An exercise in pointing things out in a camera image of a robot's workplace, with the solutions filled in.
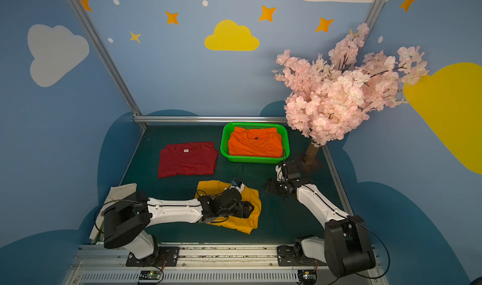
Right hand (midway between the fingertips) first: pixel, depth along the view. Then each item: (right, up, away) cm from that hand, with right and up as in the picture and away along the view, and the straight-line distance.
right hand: (272, 185), depth 89 cm
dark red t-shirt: (-46, +11, +18) cm, 51 cm away
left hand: (-11, -7, -6) cm, 15 cm away
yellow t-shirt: (-13, -15, -10) cm, 23 cm away
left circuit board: (-51, -31, -17) cm, 62 cm away
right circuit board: (+12, -33, -16) cm, 38 cm away
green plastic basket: (-24, +29, +21) cm, 43 cm away
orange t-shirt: (-7, +21, +21) cm, 31 cm away
